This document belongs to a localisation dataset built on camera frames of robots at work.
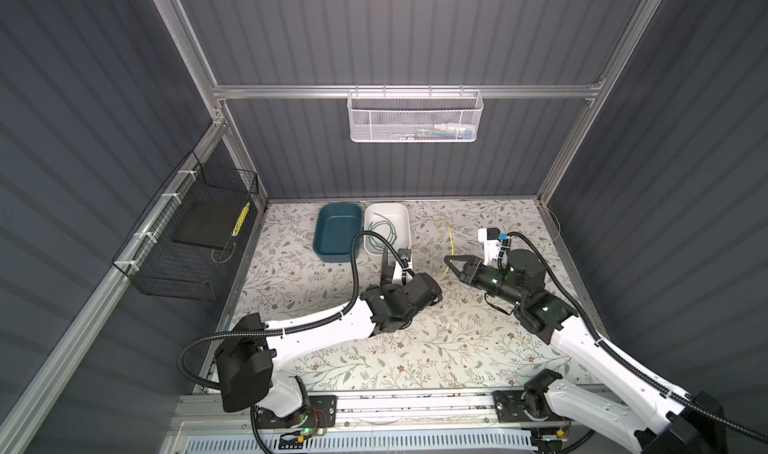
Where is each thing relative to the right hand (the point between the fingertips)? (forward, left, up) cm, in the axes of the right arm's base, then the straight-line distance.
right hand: (448, 262), depth 72 cm
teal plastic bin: (+32, +36, -24) cm, 54 cm away
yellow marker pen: (+12, +54, +3) cm, 55 cm away
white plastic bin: (+34, +15, -24) cm, 45 cm away
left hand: (0, +9, -9) cm, 13 cm away
